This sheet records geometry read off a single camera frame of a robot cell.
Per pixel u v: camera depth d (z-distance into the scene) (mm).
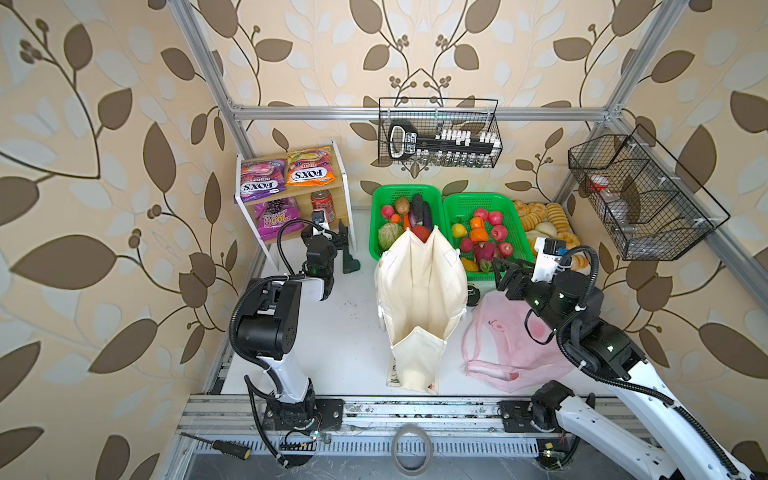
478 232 1056
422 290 963
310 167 822
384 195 1158
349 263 1019
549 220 1143
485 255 959
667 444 419
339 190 858
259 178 805
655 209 722
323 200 883
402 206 1125
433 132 791
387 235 1016
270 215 886
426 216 1134
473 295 935
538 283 576
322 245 747
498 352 845
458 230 1083
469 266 958
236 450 683
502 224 1114
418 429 752
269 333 485
